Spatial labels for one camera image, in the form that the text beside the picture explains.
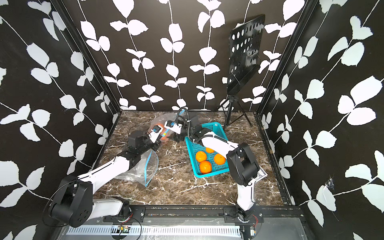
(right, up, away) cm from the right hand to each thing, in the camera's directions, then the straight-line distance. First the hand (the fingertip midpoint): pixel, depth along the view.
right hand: (169, 127), depth 85 cm
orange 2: (+30, -20, +5) cm, 37 cm away
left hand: (-5, -3, +1) cm, 5 cm away
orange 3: (+25, -15, +8) cm, 30 cm away
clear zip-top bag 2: (-13, +5, +32) cm, 35 cm away
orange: (+19, -18, +4) cm, 26 cm away
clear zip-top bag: (-12, -24, -5) cm, 28 cm away
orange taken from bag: (+21, -23, -1) cm, 31 cm away
